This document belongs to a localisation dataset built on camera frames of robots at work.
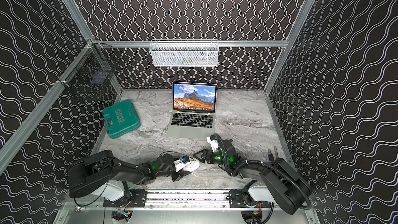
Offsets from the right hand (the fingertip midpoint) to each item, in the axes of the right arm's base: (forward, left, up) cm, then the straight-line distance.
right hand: (197, 155), depth 82 cm
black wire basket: (+42, +66, +21) cm, 80 cm away
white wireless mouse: (-4, +3, -3) cm, 6 cm away
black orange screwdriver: (+3, -41, -6) cm, 42 cm away
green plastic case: (+24, +49, +1) cm, 54 cm away
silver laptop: (+34, +4, -3) cm, 34 cm away
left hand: (-6, +4, -5) cm, 9 cm away
